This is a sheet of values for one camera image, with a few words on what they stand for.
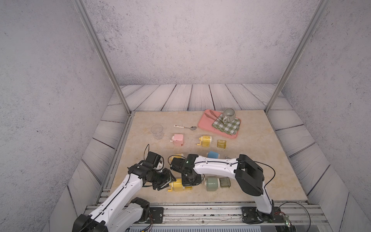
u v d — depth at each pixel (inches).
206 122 45.2
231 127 43.1
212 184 29.8
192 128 42.8
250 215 28.6
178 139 37.7
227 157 20.9
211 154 34.3
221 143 39.0
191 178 27.4
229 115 45.0
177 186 29.8
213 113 46.6
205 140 37.0
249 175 18.9
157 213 28.7
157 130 42.3
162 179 27.4
